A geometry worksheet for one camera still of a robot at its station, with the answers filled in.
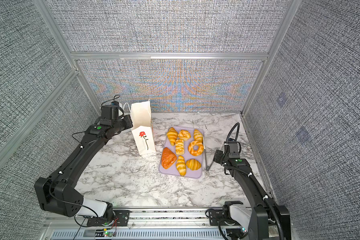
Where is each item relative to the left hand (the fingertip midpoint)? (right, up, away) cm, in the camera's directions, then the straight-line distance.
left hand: (132, 119), depth 82 cm
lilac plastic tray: (+22, -31, +10) cm, 39 cm away
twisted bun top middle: (+29, -9, +21) cm, 37 cm away
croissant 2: (+38, -10, +19) cm, 44 cm away
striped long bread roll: (+26, -17, +14) cm, 34 cm away
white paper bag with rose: (+6, -3, -4) cm, 7 cm away
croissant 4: (+34, -26, +6) cm, 43 cm away
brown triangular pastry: (+19, -23, +9) cm, 32 cm away
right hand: (+50, -20, +5) cm, 54 cm away
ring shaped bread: (+39, -18, +13) cm, 45 cm away
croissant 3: (+27, -26, +6) cm, 38 cm away
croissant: (+21, -9, +22) cm, 32 cm away
